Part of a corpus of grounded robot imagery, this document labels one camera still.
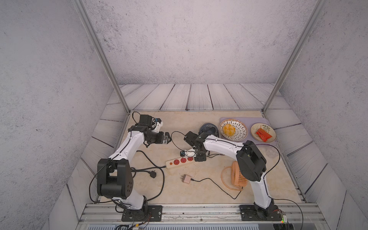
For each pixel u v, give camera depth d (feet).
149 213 2.37
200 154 2.57
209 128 3.25
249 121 3.67
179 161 2.92
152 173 2.82
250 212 2.37
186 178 2.72
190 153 2.70
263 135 3.33
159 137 2.56
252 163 1.68
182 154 2.70
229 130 3.40
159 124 2.70
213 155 2.93
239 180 2.42
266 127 3.53
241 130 3.51
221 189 2.59
